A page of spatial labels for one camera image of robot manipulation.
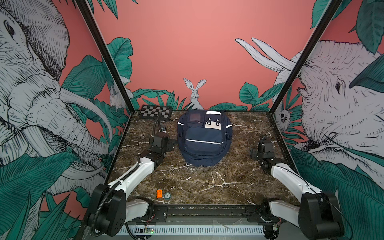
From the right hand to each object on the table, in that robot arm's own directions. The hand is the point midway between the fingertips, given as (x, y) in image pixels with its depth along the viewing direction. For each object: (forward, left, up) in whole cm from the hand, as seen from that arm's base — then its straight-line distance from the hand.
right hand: (259, 147), depth 89 cm
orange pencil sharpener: (-25, +58, -6) cm, 63 cm away
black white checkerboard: (+35, +74, -4) cm, 82 cm away
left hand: (+3, +57, +7) cm, 58 cm away
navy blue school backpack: (+9, +33, -2) cm, 34 cm away
